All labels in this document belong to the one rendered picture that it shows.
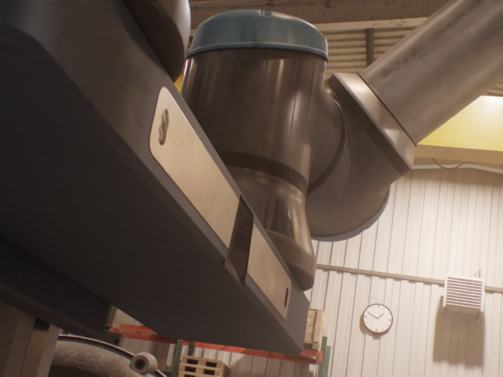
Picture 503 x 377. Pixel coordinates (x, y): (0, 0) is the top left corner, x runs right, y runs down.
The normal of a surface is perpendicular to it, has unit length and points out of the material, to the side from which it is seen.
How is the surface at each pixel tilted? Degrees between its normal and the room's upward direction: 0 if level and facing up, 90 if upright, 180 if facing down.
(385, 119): 79
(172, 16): 90
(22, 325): 90
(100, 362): 68
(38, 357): 90
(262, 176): 88
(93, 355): 60
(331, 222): 154
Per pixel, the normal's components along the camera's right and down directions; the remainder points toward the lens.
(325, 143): 0.78, 0.29
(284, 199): 0.67, -0.45
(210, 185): 0.96, 0.08
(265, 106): 0.29, -0.26
